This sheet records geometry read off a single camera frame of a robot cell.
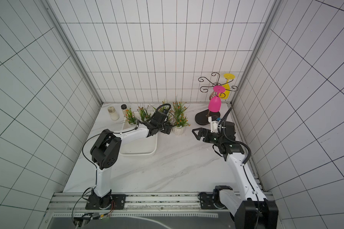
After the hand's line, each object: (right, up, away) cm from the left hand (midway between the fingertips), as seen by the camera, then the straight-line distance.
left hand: (163, 126), depth 97 cm
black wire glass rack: (+30, +6, +13) cm, 33 cm away
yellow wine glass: (+37, +20, -18) cm, 46 cm away
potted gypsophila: (-23, +7, -2) cm, 24 cm away
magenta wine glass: (+34, +16, -8) cm, 38 cm away
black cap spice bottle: (-31, +13, +8) cm, 34 cm away
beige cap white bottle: (-38, +8, +7) cm, 40 cm away
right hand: (+22, 0, -18) cm, 28 cm away
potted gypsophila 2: (-13, +9, -1) cm, 16 cm away
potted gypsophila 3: (+11, +5, -5) cm, 13 cm away
